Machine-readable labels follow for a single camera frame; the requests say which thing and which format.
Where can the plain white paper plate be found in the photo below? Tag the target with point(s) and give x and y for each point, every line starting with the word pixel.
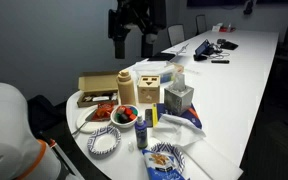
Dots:
pixel 89 127

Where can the white crumpled cloth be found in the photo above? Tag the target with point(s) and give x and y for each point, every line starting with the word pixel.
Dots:
pixel 177 130

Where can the blue patterned paper plate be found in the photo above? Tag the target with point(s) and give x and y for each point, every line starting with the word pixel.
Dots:
pixel 104 140

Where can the blue snack bag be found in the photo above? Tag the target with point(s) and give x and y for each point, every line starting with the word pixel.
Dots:
pixel 160 166

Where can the tan water bottle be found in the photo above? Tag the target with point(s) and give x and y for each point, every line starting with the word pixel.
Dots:
pixel 126 87

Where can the blue spray bottle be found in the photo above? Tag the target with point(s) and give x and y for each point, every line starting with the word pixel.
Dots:
pixel 141 132

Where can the grey office chair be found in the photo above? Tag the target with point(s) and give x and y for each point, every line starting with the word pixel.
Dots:
pixel 176 34
pixel 201 23

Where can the clear plastic container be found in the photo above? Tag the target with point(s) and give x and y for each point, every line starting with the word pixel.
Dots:
pixel 164 69

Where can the blue book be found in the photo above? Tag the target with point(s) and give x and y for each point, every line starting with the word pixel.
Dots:
pixel 189 114

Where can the yellow marker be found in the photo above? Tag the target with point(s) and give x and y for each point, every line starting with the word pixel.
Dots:
pixel 154 114

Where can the black tablet on stand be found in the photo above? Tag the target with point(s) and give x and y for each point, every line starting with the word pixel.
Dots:
pixel 203 51

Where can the red chip bag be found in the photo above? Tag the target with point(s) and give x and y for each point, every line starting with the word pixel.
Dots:
pixel 103 111

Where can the open cardboard box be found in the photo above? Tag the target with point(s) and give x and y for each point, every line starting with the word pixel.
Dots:
pixel 96 84

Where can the wooden shape sorter box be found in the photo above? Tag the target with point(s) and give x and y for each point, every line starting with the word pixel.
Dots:
pixel 148 89

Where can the white bowl of blocks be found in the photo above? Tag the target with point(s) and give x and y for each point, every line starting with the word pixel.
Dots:
pixel 124 116

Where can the black smartphone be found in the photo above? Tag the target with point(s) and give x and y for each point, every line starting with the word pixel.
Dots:
pixel 148 117

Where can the red box on table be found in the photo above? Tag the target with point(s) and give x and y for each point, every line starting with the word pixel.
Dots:
pixel 226 29

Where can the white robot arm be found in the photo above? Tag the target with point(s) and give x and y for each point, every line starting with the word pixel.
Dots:
pixel 44 46

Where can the grey tissue box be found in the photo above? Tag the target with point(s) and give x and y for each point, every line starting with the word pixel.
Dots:
pixel 178 96

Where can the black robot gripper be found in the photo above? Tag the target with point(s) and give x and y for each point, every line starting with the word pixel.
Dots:
pixel 148 15

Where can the black remote control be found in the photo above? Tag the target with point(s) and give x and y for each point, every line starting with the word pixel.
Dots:
pixel 220 61

